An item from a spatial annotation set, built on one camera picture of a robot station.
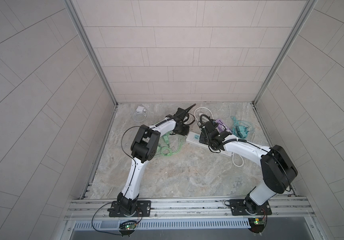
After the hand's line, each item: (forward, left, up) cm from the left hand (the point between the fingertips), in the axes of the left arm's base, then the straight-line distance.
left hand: (190, 131), depth 101 cm
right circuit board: (-51, -29, +1) cm, 59 cm away
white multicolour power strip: (-8, -2, +3) cm, 9 cm away
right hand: (-9, -6, +6) cm, 13 cm away
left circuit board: (-52, +30, +5) cm, 60 cm away
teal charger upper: (-2, -34, +3) cm, 34 cm away
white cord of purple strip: (+11, -18, 0) cm, 21 cm away
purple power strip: (+2, -22, +3) cm, 22 cm away
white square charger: (+18, +37, +2) cm, 41 cm away
